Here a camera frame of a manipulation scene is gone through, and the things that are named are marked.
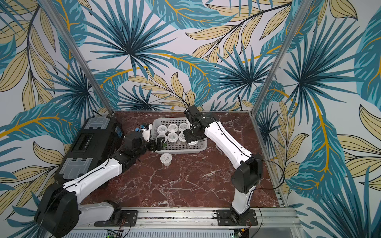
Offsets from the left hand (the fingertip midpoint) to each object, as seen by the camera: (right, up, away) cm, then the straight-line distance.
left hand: (158, 138), depth 83 cm
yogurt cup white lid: (-1, +5, +16) cm, 17 cm away
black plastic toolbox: (-36, -2, 0) cm, 36 cm away
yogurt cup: (0, +1, +12) cm, 12 cm away
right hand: (+19, +1, -2) cm, 19 cm away
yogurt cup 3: (+13, +7, +18) cm, 23 cm away
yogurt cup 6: (+3, -12, +5) cm, 14 cm away
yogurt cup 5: (+20, -2, -4) cm, 20 cm away
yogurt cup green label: (+6, +6, +17) cm, 19 cm away
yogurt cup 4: (+12, 0, +13) cm, 18 cm away
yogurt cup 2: (+7, 0, +12) cm, 14 cm away
